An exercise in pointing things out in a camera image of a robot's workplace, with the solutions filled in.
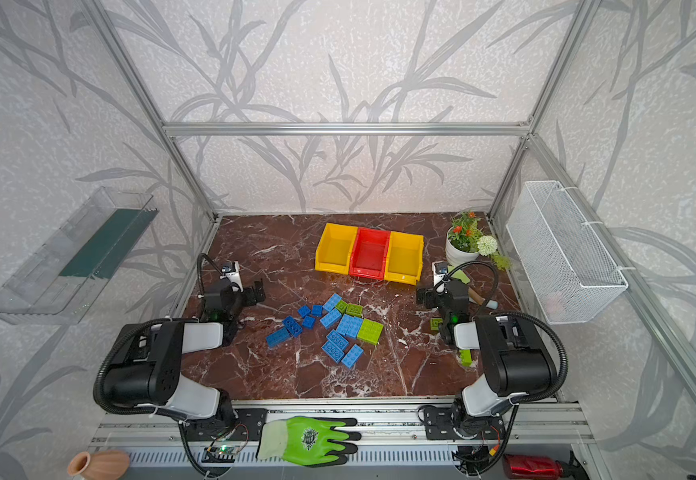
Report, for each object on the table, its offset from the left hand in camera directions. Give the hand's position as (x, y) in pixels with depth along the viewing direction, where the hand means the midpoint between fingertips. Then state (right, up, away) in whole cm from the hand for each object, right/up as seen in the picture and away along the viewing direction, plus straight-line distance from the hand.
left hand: (250, 270), depth 94 cm
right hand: (+59, 0, +1) cm, 59 cm away
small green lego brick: (+33, -12, -1) cm, 35 cm away
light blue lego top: (+26, -10, -1) cm, 28 cm away
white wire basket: (+80, +2, -33) cm, 87 cm away
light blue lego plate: (+32, -16, -5) cm, 36 cm away
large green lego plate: (+38, -18, -6) cm, 43 cm away
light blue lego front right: (+33, -23, -10) cm, 42 cm away
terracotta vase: (-16, -36, -35) cm, 53 cm away
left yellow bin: (+26, +7, +14) cm, 30 cm away
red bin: (+38, +5, +10) cm, 40 cm away
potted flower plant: (+70, +9, +3) cm, 70 cm away
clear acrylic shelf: (-29, 0, -31) cm, 42 cm away
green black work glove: (+23, -38, -24) cm, 51 cm away
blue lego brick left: (+11, -19, -7) cm, 23 cm away
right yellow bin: (+51, +4, +12) cm, 53 cm away
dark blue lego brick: (+15, -16, -5) cm, 23 cm away
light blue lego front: (+28, -22, -10) cm, 37 cm away
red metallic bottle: (+72, -41, -29) cm, 87 cm away
